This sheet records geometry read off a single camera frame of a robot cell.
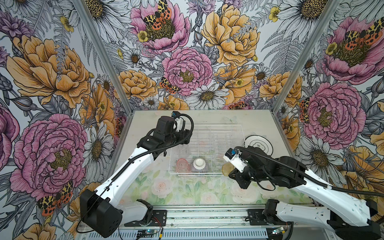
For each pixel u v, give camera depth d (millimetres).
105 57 894
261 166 474
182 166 861
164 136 573
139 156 482
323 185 406
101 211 377
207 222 742
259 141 997
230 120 1166
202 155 968
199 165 847
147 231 713
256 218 737
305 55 896
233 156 567
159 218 744
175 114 670
